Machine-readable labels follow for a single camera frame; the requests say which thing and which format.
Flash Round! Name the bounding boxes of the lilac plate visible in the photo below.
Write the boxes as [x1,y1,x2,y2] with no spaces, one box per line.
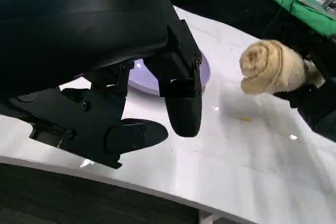
[75,49,212,99]

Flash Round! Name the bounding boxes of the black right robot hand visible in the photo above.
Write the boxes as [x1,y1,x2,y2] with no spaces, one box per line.
[272,35,336,140]

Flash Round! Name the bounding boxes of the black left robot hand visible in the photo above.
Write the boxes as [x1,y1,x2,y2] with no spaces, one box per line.
[0,0,203,169]

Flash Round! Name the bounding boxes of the beige towel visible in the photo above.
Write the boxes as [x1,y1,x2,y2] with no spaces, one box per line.
[239,39,326,95]

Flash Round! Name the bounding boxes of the green cloth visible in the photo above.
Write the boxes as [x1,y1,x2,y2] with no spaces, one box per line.
[233,0,336,38]

